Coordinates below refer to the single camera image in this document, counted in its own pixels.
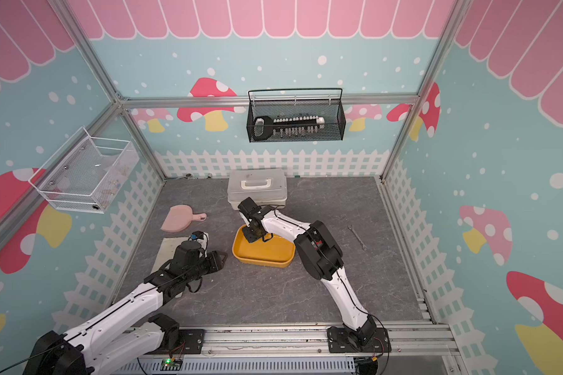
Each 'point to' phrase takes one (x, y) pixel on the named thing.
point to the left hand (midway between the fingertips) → (224, 260)
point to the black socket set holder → (265, 126)
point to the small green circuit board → (170, 365)
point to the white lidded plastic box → (267, 187)
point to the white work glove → (166, 254)
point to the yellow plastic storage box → (276, 252)
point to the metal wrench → (363, 246)
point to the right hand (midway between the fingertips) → (253, 234)
